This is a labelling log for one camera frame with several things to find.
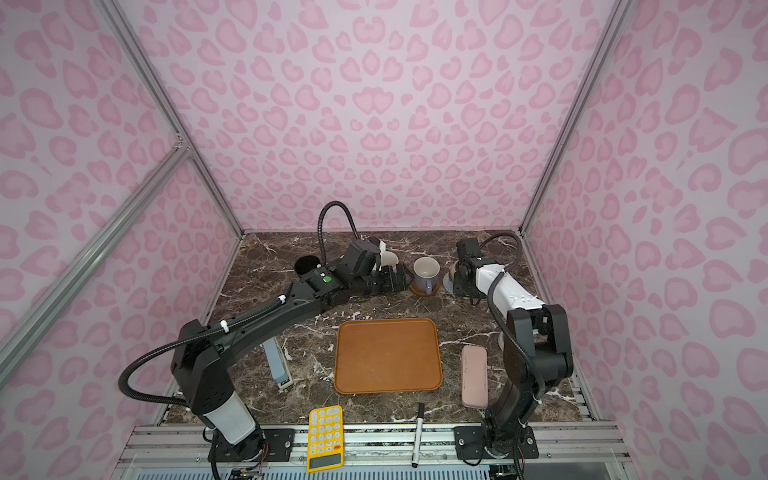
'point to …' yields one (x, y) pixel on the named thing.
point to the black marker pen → (418, 436)
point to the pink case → (474, 377)
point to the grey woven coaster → (447, 283)
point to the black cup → (305, 264)
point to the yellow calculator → (325, 449)
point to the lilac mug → (426, 271)
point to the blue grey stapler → (277, 364)
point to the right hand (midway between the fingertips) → (469, 286)
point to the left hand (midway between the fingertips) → (406, 275)
